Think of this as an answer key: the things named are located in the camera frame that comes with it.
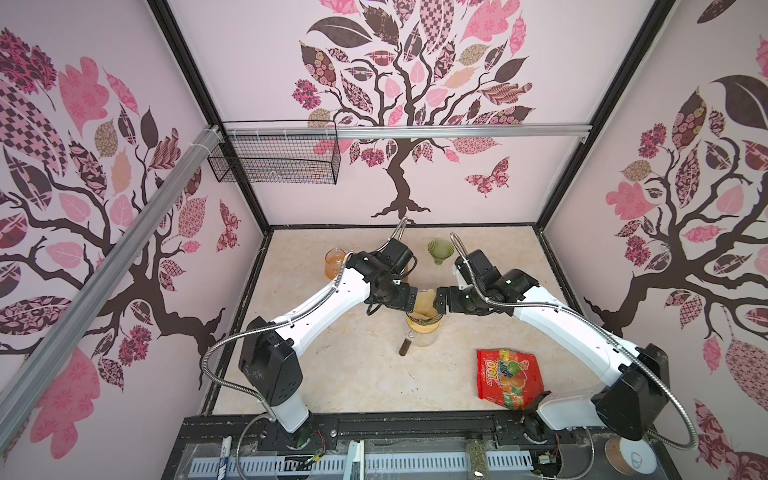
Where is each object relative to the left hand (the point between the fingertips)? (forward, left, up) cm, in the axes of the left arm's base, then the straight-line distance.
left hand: (396, 305), depth 80 cm
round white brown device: (-34, -53, -9) cm, 63 cm away
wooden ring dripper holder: (-5, -7, -4) cm, 10 cm away
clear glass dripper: (-4, -7, -2) cm, 8 cm away
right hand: (+1, -14, +1) cm, 14 cm away
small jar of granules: (-34, -19, -11) cm, 40 cm away
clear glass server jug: (-3, -7, -15) cm, 17 cm away
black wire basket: (+46, +39, +18) cm, 63 cm away
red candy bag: (-16, -31, -12) cm, 37 cm away
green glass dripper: (+27, -16, -9) cm, 33 cm away
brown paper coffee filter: (0, -8, +1) cm, 8 cm away
